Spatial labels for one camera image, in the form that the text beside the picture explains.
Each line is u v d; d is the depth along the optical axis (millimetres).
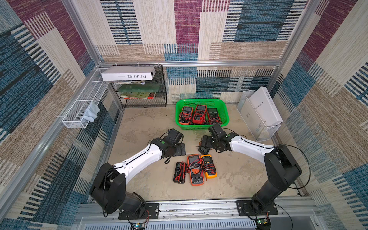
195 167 831
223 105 1114
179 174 818
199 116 1015
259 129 917
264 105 920
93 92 1014
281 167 459
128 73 792
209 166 842
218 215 728
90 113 677
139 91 946
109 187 415
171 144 638
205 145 830
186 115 1037
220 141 691
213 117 1082
